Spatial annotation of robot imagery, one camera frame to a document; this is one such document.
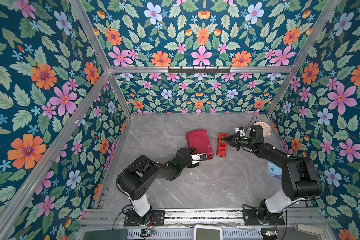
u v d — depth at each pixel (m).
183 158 0.71
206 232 0.67
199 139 0.99
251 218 0.73
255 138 0.73
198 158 0.78
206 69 0.91
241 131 0.88
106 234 0.70
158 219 0.73
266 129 1.07
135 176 0.49
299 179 0.46
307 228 0.68
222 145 0.96
